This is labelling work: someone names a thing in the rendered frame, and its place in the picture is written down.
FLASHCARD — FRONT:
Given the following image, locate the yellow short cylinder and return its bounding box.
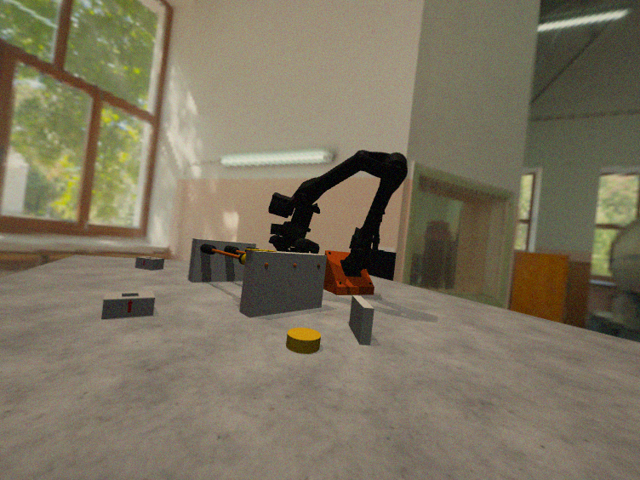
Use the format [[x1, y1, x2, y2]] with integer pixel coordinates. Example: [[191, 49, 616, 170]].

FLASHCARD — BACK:
[[286, 328, 321, 354]]

